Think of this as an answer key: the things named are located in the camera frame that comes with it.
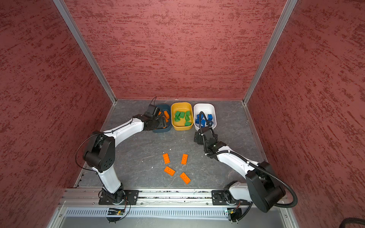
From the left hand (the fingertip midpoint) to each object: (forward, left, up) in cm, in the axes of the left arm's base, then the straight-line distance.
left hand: (161, 125), depth 94 cm
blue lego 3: (+8, -25, -5) cm, 27 cm away
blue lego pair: (+13, -26, -7) cm, 30 cm away
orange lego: (+13, -2, -4) cm, 13 cm away
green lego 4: (+12, -17, -6) cm, 22 cm away
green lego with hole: (+7, -18, -7) cm, 20 cm away
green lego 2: (+16, -13, -7) cm, 22 cm away
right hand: (-8, -27, 0) cm, 28 cm away
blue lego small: (+15, -35, -9) cm, 39 cm away
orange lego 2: (-3, -2, +17) cm, 18 cm away
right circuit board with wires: (-48, -42, -10) cm, 65 cm away
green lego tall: (+11, -10, -7) cm, 16 cm away
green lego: (+14, -10, -5) cm, 18 cm away
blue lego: (+8, -30, -8) cm, 32 cm away
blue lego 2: (-8, -30, +16) cm, 35 cm away
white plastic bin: (+17, -32, -10) cm, 37 cm away
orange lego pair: (-20, -16, -8) cm, 27 cm away
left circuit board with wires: (-47, +21, -12) cm, 53 cm away
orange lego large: (-20, -5, -8) cm, 22 cm away
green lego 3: (+17, -18, -7) cm, 26 cm away
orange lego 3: (-27, -7, -8) cm, 29 cm away
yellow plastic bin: (+22, -13, -5) cm, 26 cm away
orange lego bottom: (-31, -17, -9) cm, 36 cm away
